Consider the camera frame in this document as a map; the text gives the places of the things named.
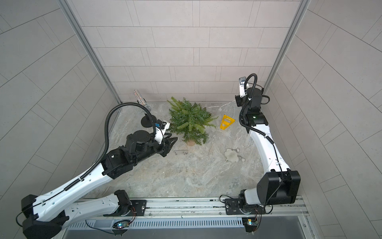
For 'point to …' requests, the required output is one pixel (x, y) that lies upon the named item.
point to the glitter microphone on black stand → (145, 121)
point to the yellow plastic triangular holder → (226, 122)
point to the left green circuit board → (121, 224)
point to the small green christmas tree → (189, 121)
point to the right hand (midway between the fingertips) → (244, 85)
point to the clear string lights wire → (220, 109)
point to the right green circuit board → (250, 223)
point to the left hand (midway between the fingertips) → (177, 136)
